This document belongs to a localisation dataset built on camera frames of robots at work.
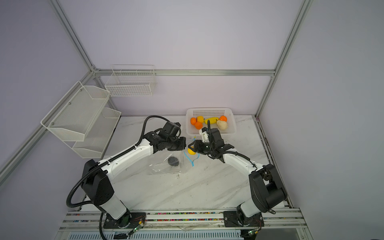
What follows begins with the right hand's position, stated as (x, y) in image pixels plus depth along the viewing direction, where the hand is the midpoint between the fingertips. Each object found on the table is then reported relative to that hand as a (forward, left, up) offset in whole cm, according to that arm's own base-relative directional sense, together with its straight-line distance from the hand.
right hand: (190, 146), depth 84 cm
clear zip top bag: (-3, +20, -14) cm, 25 cm away
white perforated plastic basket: (+37, -6, -10) cm, 39 cm away
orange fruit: (+27, -5, -12) cm, 30 cm away
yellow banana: (+32, -16, -12) cm, 38 cm away
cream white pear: (+25, -21, -10) cm, 34 cm away
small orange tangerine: (+35, -24, -12) cm, 44 cm away
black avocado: (-4, +11, -9) cm, 15 cm away
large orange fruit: (+30, 0, -10) cm, 32 cm away
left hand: (-1, +2, +2) cm, 3 cm away
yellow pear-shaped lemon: (-3, -1, 0) cm, 3 cm away
